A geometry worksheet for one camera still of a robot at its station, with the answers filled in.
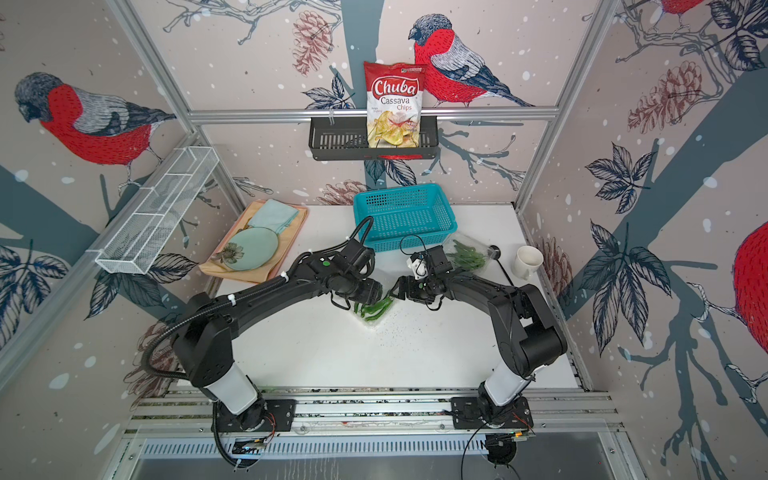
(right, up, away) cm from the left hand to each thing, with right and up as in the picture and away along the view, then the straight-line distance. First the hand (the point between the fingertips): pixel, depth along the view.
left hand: (377, 290), depth 83 cm
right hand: (+7, -2, +7) cm, 10 cm away
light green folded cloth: (-44, +23, +35) cm, 61 cm away
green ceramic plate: (-48, +10, +24) cm, 55 cm away
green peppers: (-1, -8, +7) cm, 11 cm away
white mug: (+49, +7, +13) cm, 51 cm away
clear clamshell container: (-2, -12, +8) cm, 14 cm away
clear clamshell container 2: (+32, +13, +24) cm, 42 cm away
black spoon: (+40, +9, +18) cm, 45 cm away
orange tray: (-36, +13, +28) cm, 47 cm away
